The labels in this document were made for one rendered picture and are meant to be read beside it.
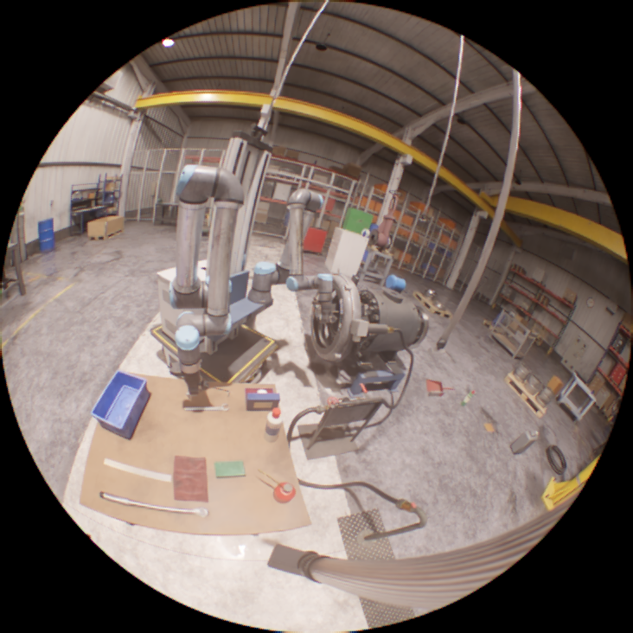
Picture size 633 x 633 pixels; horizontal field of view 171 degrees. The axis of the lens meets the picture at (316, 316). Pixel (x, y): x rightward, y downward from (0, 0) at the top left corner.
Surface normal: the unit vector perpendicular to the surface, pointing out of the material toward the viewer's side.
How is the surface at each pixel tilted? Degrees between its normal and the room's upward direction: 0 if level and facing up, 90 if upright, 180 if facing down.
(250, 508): 0
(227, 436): 0
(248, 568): 0
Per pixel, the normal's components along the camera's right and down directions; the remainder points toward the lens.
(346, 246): 0.18, 0.51
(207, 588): 0.26, -0.85
